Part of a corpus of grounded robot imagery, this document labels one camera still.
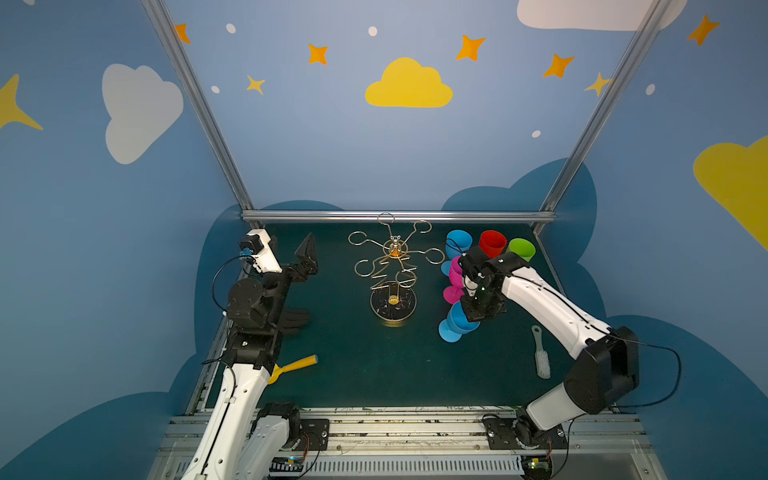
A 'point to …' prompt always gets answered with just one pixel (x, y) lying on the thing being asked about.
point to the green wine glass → (524, 248)
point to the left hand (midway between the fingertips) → (290, 235)
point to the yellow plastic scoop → (277, 371)
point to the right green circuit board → (536, 467)
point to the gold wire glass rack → (393, 298)
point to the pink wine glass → (454, 293)
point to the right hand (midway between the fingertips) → (477, 313)
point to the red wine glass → (493, 243)
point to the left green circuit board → (287, 464)
